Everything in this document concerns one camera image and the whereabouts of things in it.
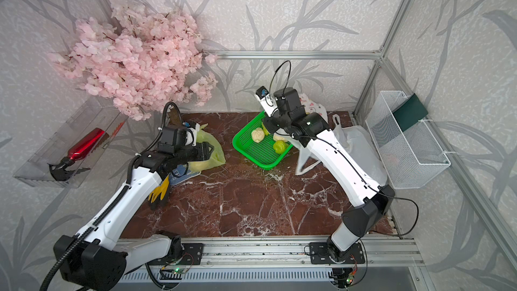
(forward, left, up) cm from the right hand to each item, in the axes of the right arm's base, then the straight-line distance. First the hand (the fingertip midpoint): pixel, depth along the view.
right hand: (264, 111), depth 72 cm
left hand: (-6, +23, -13) cm, 27 cm away
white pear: (+12, +5, -29) cm, 32 cm away
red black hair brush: (-23, +61, -1) cm, 65 cm away
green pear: (+6, -6, -30) cm, 31 cm away
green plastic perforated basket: (+5, +2, -35) cm, 35 cm away
